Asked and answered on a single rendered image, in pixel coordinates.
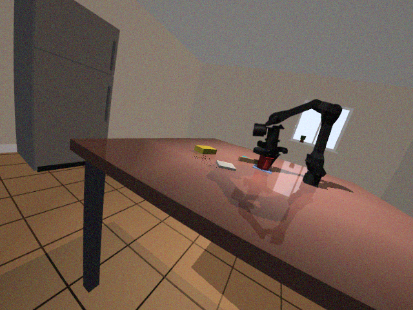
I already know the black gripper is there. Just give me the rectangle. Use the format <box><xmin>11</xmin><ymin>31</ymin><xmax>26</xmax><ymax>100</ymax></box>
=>
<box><xmin>253</xmin><ymin>137</ymin><xmax>288</xmax><ymax>166</ymax></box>

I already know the yellow rectangular block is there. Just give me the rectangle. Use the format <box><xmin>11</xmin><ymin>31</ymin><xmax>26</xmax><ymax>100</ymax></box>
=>
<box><xmin>194</xmin><ymin>145</ymin><xmax>217</xmax><ymax>154</ymax></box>

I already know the white square block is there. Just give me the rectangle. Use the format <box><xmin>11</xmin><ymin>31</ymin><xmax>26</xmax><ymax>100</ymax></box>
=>
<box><xmin>216</xmin><ymin>160</ymin><xmax>236</xmax><ymax>171</ymax></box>

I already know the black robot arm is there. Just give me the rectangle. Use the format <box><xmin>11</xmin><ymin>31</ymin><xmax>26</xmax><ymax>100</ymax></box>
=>
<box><xmin>253</xmin><ymin>99</ymin><xmax>342</xmax><ymax>187</ymax></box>

